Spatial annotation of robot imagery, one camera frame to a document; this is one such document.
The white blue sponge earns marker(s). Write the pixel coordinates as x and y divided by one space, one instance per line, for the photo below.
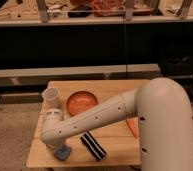
63 153

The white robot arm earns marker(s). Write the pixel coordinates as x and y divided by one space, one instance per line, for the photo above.
165 120

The orange bowl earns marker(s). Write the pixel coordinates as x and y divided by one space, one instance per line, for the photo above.
80 101

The clear plastic cup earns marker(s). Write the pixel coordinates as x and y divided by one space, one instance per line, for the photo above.
51 97

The orange carrot toy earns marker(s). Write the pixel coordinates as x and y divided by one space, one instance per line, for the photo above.
131 126

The black white striped cloth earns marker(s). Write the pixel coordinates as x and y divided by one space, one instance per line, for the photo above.
93 146

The light wooden table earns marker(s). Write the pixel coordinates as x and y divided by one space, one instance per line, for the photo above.
121 146

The black box on right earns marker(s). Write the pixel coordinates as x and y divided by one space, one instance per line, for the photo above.
176 60

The background metal shelf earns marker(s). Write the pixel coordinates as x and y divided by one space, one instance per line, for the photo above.
93 12

